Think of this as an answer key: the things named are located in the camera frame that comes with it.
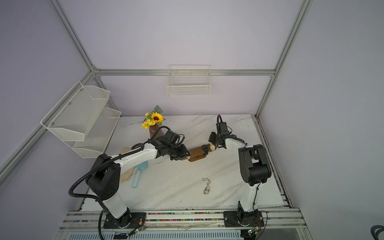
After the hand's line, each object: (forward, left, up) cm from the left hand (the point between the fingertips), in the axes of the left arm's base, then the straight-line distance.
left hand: (188, 156), depth 86 cm
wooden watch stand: (+3, -6, -3) cm, 7 cm away
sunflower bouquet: (+19, +20, +14) cm, 30 cm away
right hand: (+16, -16, -5) cm, 23 cm away
